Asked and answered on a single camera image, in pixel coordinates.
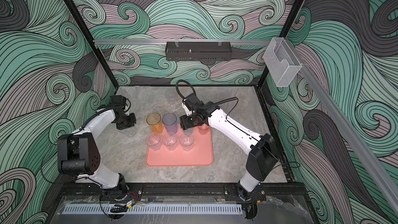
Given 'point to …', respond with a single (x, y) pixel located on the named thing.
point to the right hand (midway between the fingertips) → (184, 124)
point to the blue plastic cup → (170, 120)
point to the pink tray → (200, 155)
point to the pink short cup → (204, 127)
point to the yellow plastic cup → (154, 120)
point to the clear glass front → (170, 139)
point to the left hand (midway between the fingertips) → (132, 123)
